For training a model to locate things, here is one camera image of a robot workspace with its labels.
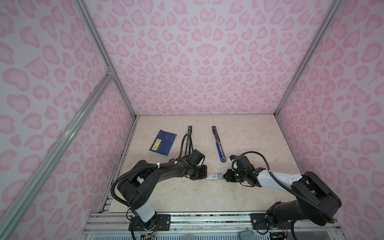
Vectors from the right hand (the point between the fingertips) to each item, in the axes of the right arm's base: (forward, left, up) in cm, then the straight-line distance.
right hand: (224, 175), depth 87 cm
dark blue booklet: (+23, +40, -1) cm, 46 cm away
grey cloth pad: (-28, -8, +2) cm, 29 cm away
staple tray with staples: (0, +3, -1) cm, 3 cm away
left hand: (0, +9, +2) cm, 9 cm away
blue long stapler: (+21, +2, 0) cm, 21 cm away
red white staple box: (0, +7, 0) cm, 7 cm away
